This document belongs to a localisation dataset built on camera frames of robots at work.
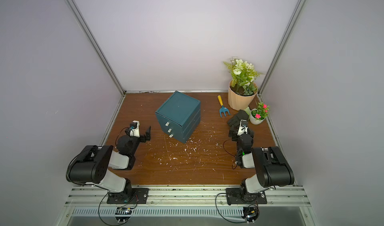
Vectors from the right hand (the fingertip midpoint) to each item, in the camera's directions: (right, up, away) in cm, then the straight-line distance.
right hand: (243, 124), depth 89 cm
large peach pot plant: (+3, +24, +12) cm, 27 cm away
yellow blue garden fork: (-8, +8, +21) cm, 24 cm away
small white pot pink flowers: (+9, +5, +1) cm, 11 cm away
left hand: (-61, 0, +1) cm, 61 cm away
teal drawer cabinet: (-38, +5, -11) cm, 40 cm away
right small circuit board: (-2, -40, -19) cm, 44 cm away
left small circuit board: (-65, -42, -17) cm, 79 cm away
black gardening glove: (-2, +1, +12) cm, 12 cm away
